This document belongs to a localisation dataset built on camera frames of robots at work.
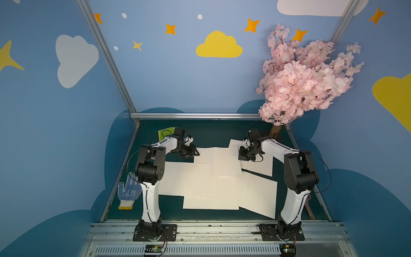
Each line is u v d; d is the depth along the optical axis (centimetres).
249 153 86
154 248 72
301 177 52
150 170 56
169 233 74
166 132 117
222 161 100
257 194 87
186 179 92
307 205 82
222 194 86
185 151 91
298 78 61
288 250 73
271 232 75
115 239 75
